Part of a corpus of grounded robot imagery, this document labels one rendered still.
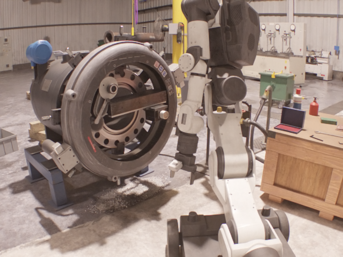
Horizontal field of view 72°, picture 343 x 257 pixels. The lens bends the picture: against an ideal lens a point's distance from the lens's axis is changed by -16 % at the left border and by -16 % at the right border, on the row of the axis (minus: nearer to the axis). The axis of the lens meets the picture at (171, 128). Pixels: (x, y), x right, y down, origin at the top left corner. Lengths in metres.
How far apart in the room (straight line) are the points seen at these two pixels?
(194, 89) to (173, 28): 3.91
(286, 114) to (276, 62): 5.55
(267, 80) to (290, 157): 2.95
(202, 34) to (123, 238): 1.07
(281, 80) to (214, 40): 3.25
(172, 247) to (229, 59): 0.88
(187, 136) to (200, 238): 0.45
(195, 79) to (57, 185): 1.06
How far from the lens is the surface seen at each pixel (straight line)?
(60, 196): 1.79
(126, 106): 1.42
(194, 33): 1.19
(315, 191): 1.75
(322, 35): 12.09
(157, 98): 1.56
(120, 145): 1.63
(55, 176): 1.72
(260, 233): 1.03
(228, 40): 1.29
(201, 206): 1.74
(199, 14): 1.22
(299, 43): 7.68
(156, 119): 1.51
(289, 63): 7.11
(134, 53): 1.45
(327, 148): 1.62
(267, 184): 1.83
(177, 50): 5.11
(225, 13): 1.30
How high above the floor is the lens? 0.96
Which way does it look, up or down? 17 degrees down
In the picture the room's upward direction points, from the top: straight up
